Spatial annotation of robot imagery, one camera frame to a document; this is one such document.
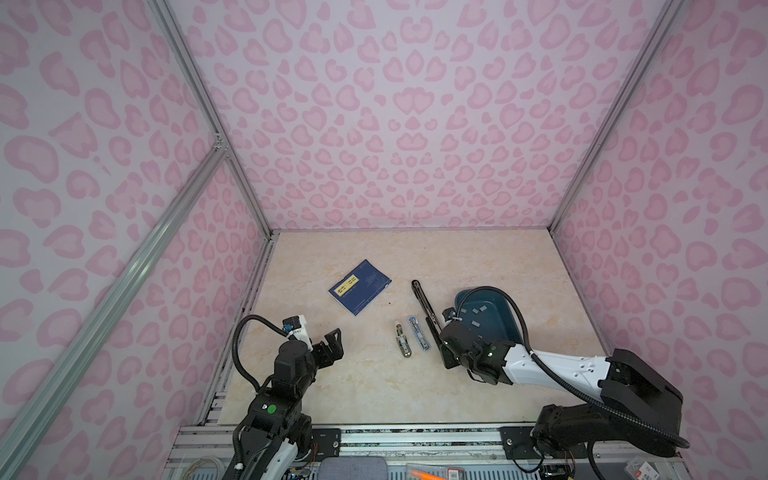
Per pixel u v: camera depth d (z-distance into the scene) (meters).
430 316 0.94
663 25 0.71
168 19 0.69
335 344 0.72
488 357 0.62
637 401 0.42
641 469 0.68
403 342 0.90
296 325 0.68
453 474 0.68
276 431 0.53
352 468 0.68
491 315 0.97
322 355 0.70
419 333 0.92
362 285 1.03
